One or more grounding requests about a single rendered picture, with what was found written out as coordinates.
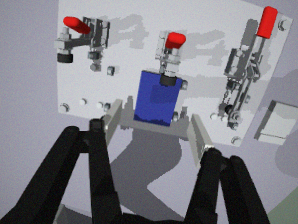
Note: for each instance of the toggle clamp with red handle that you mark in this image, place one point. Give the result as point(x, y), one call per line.
point(172, 41)
point(239, 61)

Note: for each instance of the blue rectangular plate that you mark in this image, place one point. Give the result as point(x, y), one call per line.
point(156, 102)

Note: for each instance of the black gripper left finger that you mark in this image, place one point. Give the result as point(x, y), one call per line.
point(40, 200)

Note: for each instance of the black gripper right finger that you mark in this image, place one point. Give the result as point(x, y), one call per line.
point(242, 202)

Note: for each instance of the white fixture plate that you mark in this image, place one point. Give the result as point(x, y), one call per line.
point(212, 28)

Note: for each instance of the red-handled toggle clamp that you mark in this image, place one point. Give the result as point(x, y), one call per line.
point(98, 36)

